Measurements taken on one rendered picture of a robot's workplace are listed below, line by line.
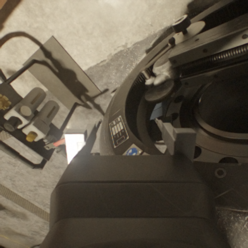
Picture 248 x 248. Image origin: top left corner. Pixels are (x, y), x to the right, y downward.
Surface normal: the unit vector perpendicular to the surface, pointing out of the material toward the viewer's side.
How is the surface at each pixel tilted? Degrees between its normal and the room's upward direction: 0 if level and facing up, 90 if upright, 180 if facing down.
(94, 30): 0
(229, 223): 81
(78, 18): 0
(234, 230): 74
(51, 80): 0
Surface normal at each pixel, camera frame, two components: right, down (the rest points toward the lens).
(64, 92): -0.12, 0.65
